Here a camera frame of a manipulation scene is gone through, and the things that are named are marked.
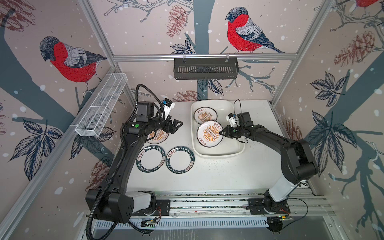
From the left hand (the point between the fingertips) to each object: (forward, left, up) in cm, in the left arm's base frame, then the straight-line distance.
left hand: (175, 119), depth 73 cm
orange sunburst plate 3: (+28, -18, -28) cm, 44 cm away
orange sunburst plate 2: (+8, +13, -29) cm, 33 cm away
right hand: (+4, -26, -20) cm, 32 cm away
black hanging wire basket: (+47, -18, 0) cm, 50 cm away
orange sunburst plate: (+5, -19, -22) cm, 29 cm away
